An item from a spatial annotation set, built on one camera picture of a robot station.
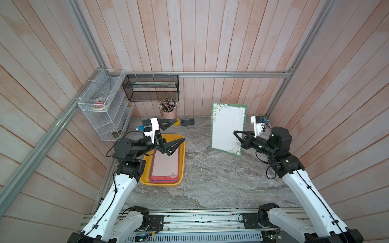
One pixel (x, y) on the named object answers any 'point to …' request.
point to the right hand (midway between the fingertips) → (234, 131)
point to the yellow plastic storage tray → (146, 174)
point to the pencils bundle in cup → (167, 105)
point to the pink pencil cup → (171, 115)
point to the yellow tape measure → (178, 123)
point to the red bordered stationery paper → (165, 168)
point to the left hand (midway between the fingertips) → (180, 131)
